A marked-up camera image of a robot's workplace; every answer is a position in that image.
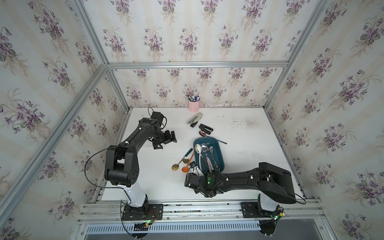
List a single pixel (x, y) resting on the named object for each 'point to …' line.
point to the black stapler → (205, 129)
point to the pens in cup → (191, 98)
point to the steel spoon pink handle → (204, 147)
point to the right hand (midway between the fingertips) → (198, 182)
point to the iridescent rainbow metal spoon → (203, 134)
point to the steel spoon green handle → (217, 166)
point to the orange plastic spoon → (185, 169)
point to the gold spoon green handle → (175, 167)
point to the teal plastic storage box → (217, 150)
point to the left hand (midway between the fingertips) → (172, 143)
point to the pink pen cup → (193, 107)
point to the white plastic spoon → (198, 149)
